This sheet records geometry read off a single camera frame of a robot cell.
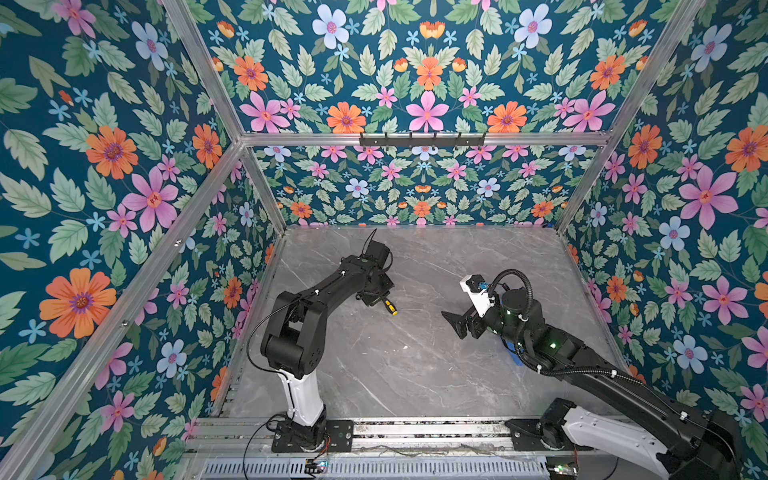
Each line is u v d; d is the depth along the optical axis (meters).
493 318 0.63
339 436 0.74
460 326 0.65
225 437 0.75
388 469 0.77
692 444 0.40
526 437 0.72
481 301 0.62
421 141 0.92
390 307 0.90
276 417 0.73
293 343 0.49
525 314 0.52
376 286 0.80
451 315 0.69
